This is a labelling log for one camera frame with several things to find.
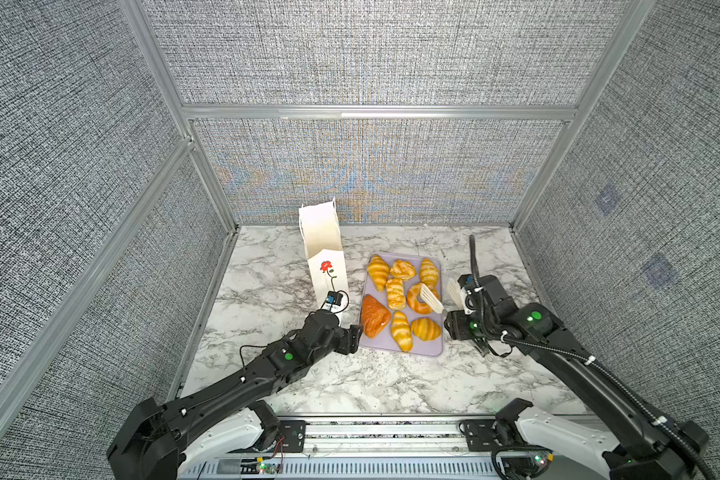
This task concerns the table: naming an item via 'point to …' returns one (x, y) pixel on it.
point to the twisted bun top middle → (402, 269)
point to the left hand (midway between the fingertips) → (354, 327)
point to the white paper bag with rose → (322, 234)
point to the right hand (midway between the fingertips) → (455, 319)
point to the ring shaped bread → (412, 297)
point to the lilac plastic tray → (384, 340)
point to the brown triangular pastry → (374, 316)
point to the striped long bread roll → (395, 294)
